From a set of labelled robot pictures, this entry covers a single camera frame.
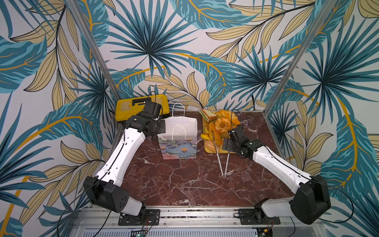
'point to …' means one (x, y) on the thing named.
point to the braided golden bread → (230, 115)
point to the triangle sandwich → (209, 116)
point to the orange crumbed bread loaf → (217, 135)
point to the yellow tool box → (126, 108)
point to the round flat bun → (209, 146)
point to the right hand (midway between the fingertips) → (232, 144)
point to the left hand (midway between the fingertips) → (159, 129)
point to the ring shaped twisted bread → (223, 125)
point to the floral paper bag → (179, 141)
